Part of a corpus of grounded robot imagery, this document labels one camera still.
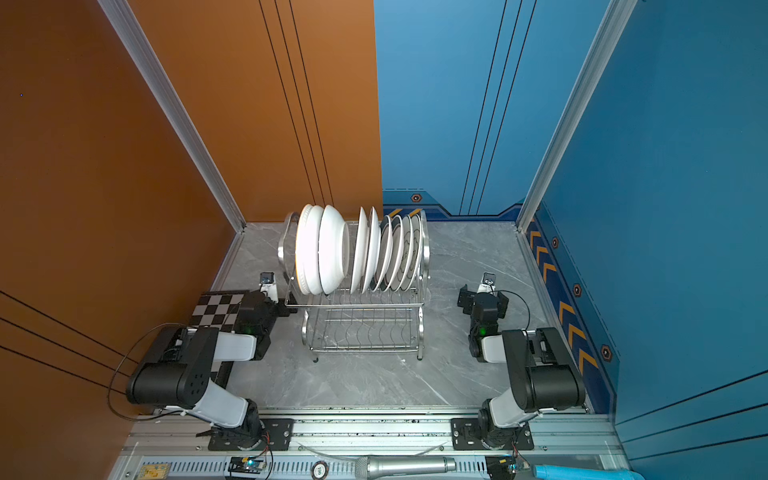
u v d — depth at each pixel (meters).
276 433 0.74
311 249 0.57
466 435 0.72
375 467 0.67
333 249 0.59
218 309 0.93
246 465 0.71
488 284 0.78
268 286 0.81
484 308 0.70
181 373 0.45
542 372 0.45
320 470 0.69
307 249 0.56
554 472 0.66
